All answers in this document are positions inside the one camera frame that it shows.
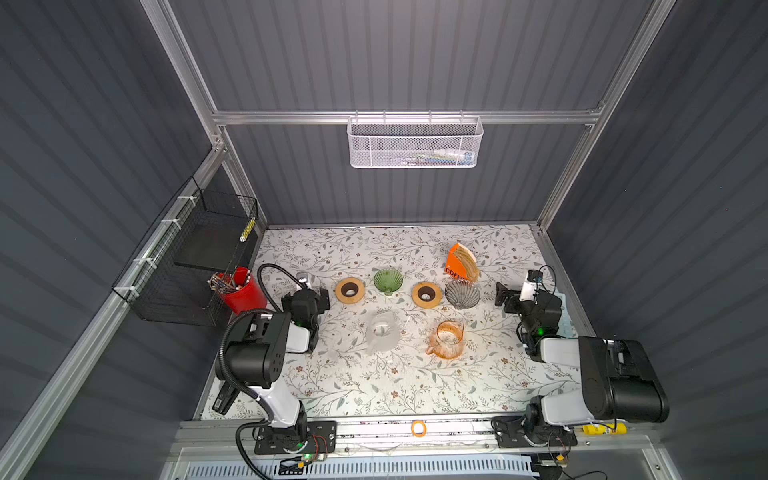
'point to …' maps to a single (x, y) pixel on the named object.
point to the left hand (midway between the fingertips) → (303, 291)
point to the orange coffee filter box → (455, 264)
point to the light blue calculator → (566, 326)
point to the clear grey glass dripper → (462, 294)
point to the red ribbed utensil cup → (241, 292)
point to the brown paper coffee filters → (469, 262)
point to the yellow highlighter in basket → (248, 229)
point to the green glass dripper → (388, 280)
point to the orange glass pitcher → (447, 341)
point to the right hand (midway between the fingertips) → (518, 286)
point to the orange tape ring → (419, 434)
